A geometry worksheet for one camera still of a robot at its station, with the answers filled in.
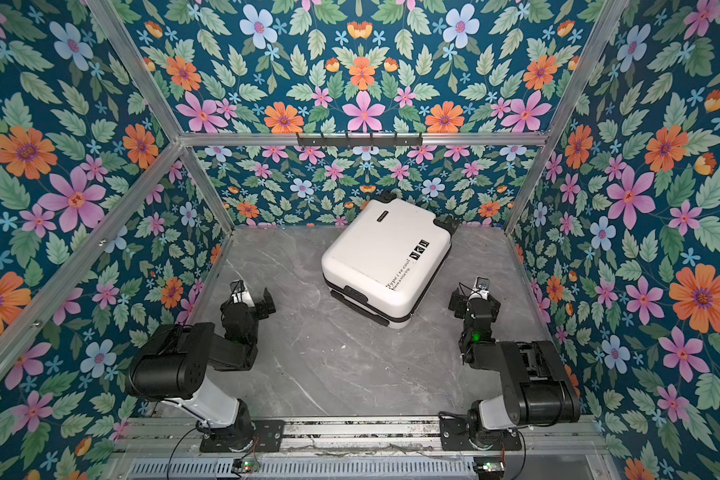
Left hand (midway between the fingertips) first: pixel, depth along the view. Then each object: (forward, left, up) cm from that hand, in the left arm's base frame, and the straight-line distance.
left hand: (251, 284), depth 90 cm
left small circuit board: (-45, -5, -10) cm, 46 cm away
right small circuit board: (-49, -63, -11) cm, 81 cm away
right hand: (-6, -69, -2) cm, 69 cm away
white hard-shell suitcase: (0, -42, +10) cm, 43 cm away
